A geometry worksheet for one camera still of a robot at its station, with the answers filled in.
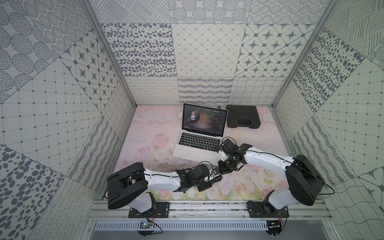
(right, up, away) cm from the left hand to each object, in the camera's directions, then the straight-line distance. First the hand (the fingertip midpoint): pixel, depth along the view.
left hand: (212, 175), depth 82 cm
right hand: (+5, 0, +1) cm, 5 cm away
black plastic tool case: (+22, +33, +26) cm, 48 cm away
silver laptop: (-4, +25, +20) cm, 32 cm away
